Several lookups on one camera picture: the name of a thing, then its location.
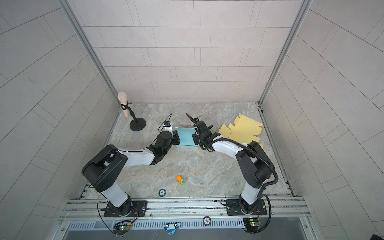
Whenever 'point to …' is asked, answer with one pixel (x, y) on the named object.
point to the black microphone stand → (137, 124)
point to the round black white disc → (206, 221)
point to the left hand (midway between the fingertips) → (182, 130)
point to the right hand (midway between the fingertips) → (196, 135)
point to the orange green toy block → (179, 179)
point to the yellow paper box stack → (244, 130)
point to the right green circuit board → (252, 224)
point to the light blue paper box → (186, 139)
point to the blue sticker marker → (170, 228)
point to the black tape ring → (164, 193)
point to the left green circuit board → (123, 229)
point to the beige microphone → (122, 96)
